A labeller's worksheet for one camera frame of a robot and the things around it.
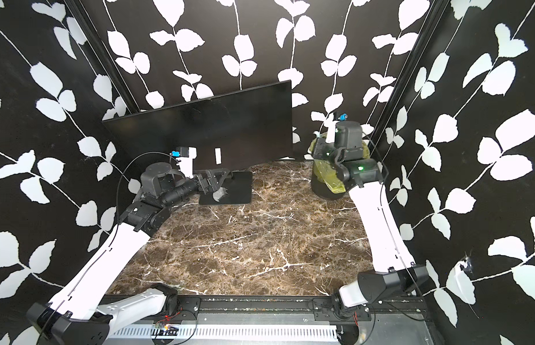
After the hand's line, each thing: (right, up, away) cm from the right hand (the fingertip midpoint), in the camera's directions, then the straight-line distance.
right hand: (319, 140), depth 71 cm
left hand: (-33, -10, -4) cm, 34 cm away
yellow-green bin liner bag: (+6, -10, +16) cm, 20 cm away
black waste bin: (+10, -19, +38) cm, 43 cm away
